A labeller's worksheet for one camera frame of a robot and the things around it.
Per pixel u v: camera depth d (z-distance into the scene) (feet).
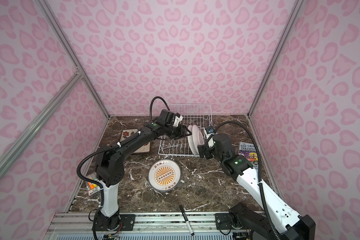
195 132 2.96
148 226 2.40
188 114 3.84
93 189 2.73
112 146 1.74
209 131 2.10
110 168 1.66
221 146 1.73
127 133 3.42
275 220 1.25
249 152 3.16
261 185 1.46
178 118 2.73
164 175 2.89
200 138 3.21
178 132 2.57
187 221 2.40
